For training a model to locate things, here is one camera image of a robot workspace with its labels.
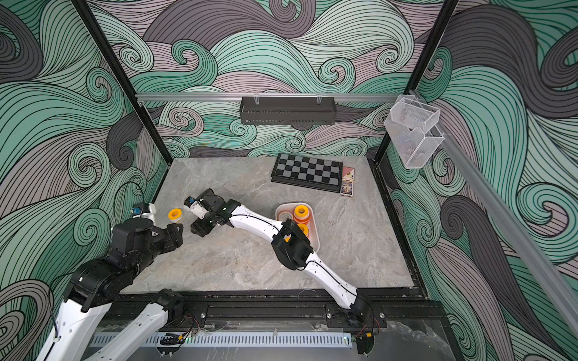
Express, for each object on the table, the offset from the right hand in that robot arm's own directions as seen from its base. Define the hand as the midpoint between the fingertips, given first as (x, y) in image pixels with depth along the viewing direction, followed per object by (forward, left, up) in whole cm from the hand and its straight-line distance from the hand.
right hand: (201, 222), depth 90 cm
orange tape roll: (+6, +15, -5) cm, 17 cm away
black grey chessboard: (+30, -45, -3) cm, 54 cm away
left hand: (-13, -1, +20) cm, 24 cm away
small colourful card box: (+26, -66, -5) cm, 71 cm away
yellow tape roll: (+4, -42, 0) cm, 42 cm away
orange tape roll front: (+4, -34, -1) cm, 34 cm away
